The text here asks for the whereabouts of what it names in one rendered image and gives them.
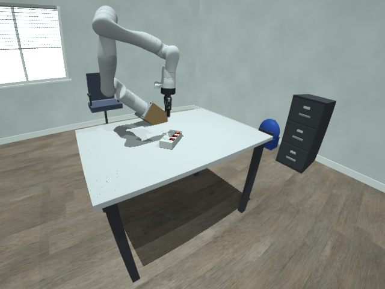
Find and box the white power strip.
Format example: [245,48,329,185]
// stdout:
[159,130,182,150]

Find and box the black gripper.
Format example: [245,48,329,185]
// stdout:
[161,88,176,117]

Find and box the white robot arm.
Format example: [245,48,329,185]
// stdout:
[92,5,179,114]

